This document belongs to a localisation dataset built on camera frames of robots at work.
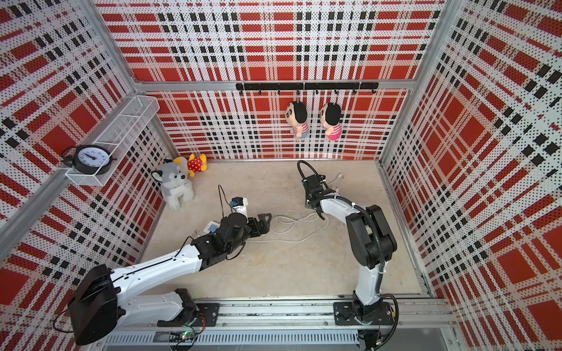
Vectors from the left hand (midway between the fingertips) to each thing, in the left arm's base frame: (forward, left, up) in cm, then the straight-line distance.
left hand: (266, 217), depth 81 cm
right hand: (+14, -22, -10) cm, 28 cm away
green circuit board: (-36, +26, -14) cm, 46 cm away
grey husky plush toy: (+17, +42, -2) cm, 45 cm away
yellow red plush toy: (+39, +41, -11) cm, 57 cm away
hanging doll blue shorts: (+39, -12, +19) cm, 45 cm away
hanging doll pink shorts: (+43, -27, +16) cm, 53 cm away
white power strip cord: (+5, -6, -12) cm, 14 cm away
